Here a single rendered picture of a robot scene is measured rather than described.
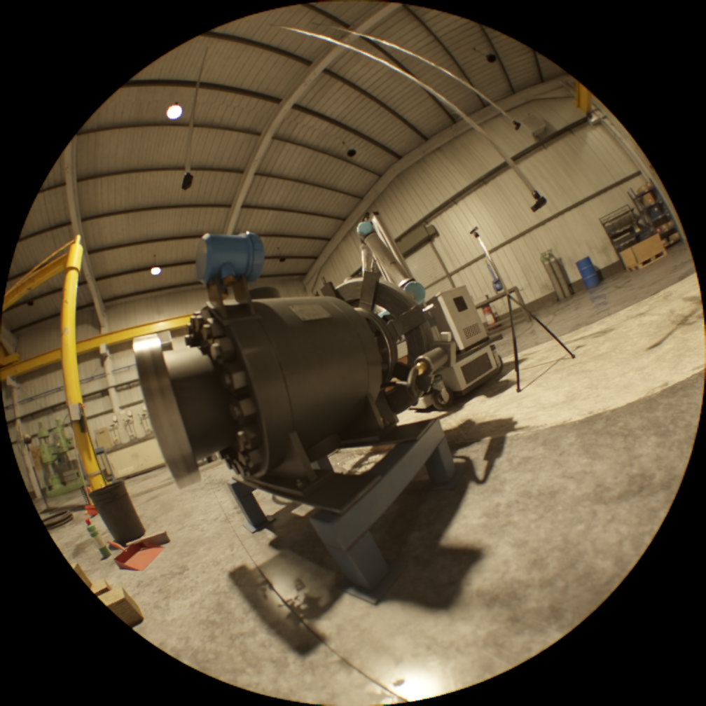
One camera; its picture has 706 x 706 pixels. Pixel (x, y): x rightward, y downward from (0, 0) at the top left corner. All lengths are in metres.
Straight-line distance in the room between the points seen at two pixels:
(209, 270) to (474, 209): 9.68
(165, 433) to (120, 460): 6.57
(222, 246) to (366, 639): 0.97
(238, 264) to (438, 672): 1.00
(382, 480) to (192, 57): 8.23
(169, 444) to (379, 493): 0.48
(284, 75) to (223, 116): 2.13
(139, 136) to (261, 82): 3.73
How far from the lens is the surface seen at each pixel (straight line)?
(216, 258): 0.69
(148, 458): 6.79
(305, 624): 0.69
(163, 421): 0.57
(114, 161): 9.19
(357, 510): 0.55
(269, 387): 0.57
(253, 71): 8.21
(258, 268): 0.73
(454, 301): 2.06
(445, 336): 1.08
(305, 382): 0.63
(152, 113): 8.60
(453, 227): 10.07
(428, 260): 10.29
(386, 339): 1.06
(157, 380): 0.58
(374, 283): 1.14
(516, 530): 0.68
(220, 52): 8.01
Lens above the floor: 0.51
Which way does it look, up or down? 5 degrees up
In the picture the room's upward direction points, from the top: 22 degrees counter-clockwise
